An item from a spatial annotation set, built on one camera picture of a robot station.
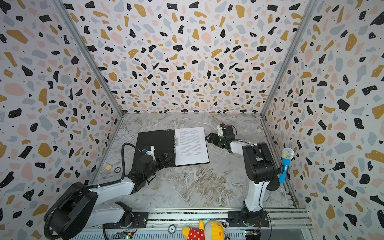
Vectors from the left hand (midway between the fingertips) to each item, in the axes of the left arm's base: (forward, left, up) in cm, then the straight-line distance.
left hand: (167, 155), depth 87 cm
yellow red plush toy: (-37, -24, -3) cm, 44 cm away
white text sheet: (+12, -13, -11) cm, 21 cm away
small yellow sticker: (-3, +37, -9) cm, 38 cm away
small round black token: (-4, +32, -10) cm, 34 cm away
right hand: (+15, -24, -2) cm, 28 cm away
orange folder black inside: (+17, +7, -11) cm, 21 cm away
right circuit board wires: (-38, -43, -10) cm, 59 cm away
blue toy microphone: (-10, -59, +17) cm, 63 cm away
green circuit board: (-38, +18, -12) cm, 43 cm away
